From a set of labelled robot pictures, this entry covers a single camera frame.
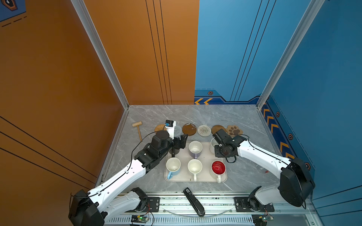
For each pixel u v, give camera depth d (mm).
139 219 709
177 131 1023
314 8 698
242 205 725
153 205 736
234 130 1042
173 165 846
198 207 706
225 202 760
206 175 835
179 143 659
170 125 643
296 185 407
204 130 1038
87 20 736
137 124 1079
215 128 1083
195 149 932
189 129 1054
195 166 852
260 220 705
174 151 874
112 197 439
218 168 847
